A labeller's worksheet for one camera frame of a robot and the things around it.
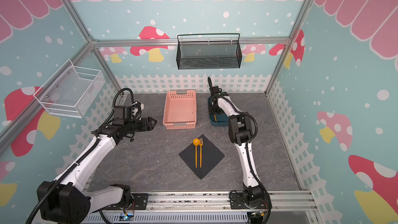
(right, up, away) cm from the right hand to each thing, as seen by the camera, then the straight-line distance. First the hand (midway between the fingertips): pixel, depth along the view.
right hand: (213, 111), depth 108 cm
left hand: (-36, -7, -26) cm, 45 cm away
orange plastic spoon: (-12, -19, -14) cm, 26 cm away
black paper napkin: (-3, -26, -18) cm, 32 cm away
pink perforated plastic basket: (-24, +1, +4) cm, 24 cm away
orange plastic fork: (-9, -20, -14) cm, 26 cm away
